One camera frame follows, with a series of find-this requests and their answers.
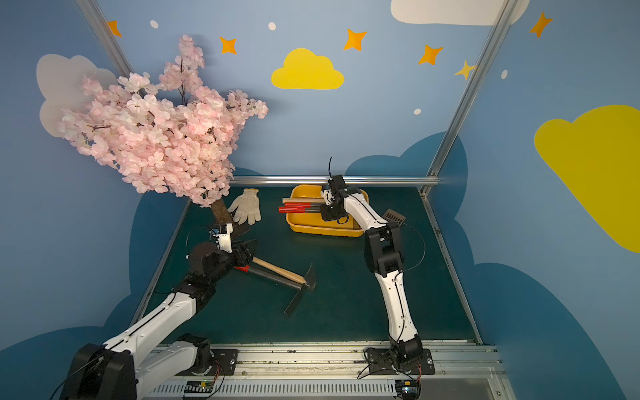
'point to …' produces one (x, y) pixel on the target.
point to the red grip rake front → (277, 279)
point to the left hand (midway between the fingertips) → (250, 238)
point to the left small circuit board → (198, 387)
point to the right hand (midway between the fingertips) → (327, 213)
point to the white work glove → (247, 206)
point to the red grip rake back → (301, 205)
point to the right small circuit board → (409, 389)
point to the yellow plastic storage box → (313, 222)
